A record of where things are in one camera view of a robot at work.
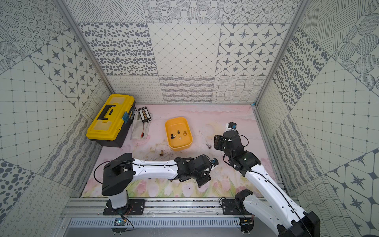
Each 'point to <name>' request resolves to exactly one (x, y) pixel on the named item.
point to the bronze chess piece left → (161, 153)
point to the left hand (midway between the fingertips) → (212, 174)
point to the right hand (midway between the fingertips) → (218, 139)
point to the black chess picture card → (144, 114)
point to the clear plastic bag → (140, 130)
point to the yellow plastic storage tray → (179, 134)
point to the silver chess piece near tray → (208, 146)
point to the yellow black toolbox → (111, 125)
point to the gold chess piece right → (185, 133)
